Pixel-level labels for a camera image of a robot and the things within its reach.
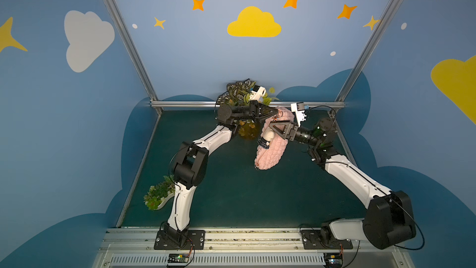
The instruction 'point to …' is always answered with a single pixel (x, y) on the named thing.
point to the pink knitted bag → (266, 159)
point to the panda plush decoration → (268, 136)
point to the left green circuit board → (178, 258)
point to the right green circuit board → (333, 260)
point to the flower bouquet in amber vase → (238, 93)
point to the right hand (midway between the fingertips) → (273, 123)
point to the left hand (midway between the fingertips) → (277, 111)
